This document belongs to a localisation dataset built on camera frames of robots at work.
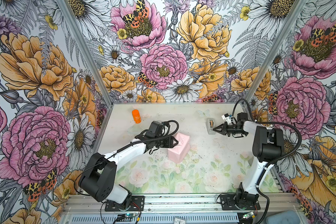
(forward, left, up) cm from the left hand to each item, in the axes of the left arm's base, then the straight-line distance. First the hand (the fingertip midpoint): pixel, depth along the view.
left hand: (173, 146), depth 85 cm
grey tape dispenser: (+20, -27, -6) cm, 34 cm away
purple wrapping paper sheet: (-5, -2, +2) cm, 6 cm away
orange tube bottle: (+27, +26, -3) cm, 38 cm away
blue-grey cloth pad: (-35, -53, -6) cm, 64 cm away
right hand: (+12, -28, -3) cm, 30 cm away
